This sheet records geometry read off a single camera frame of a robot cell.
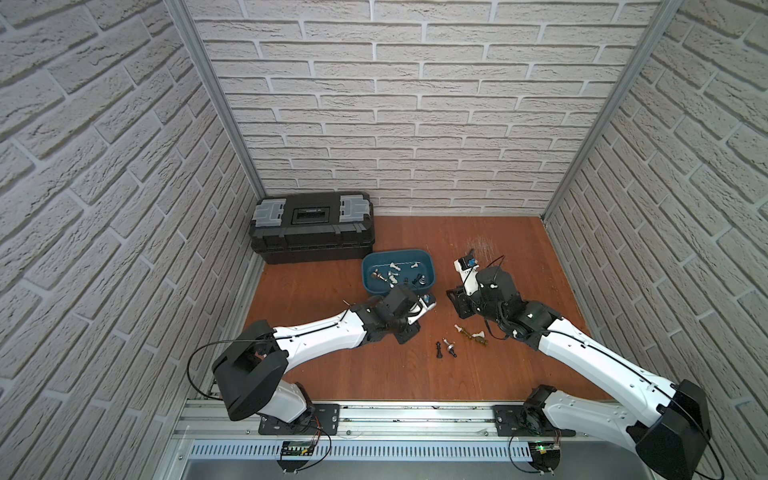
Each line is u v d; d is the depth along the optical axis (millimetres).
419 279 990
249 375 420
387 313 633
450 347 850
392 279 999
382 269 1023
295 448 725
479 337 874
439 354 848
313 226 925
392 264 1031
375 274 1001
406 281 999
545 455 696
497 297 577
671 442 377
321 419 737
